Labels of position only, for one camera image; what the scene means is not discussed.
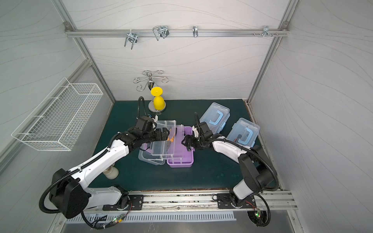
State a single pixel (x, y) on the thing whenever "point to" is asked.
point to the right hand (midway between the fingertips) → (186, 143)
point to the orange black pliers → (172, 139)
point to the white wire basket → (57, 122)
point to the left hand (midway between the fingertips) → (161, 132)
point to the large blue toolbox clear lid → (244, 132)
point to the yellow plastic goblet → (159, 102)
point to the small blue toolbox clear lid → (215, 117)
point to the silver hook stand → (150, 81)
